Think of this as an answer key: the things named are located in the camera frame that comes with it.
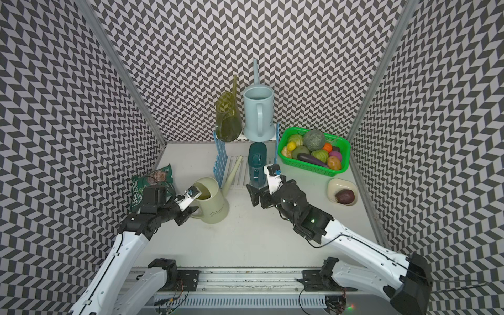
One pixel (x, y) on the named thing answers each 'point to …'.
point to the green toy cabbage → (321, 155)
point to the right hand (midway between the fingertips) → (259, 184)
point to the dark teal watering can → (257, 159)
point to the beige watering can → (213, 206)
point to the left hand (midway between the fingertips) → (191, 205)
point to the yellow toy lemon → (291, 146)
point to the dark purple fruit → (345, 196)
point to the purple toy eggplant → (310, 159)
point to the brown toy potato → (333, 163)
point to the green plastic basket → (335, 146)
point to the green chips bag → (163, 176)
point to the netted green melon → (314, 140)
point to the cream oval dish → (335, 184)
